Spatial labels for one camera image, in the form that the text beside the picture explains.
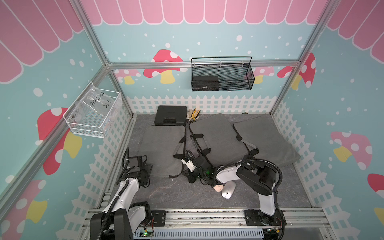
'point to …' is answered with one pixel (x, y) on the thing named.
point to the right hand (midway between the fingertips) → (183, 173)
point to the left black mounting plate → (159, 217)
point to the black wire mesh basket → (221, 73)
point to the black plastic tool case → (171, 115)
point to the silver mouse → (229, 188)
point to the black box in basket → (205, 83)
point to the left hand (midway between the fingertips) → (150, 171)
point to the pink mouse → (218, 188)
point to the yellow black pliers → (192, 115)
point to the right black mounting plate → (255, 217)
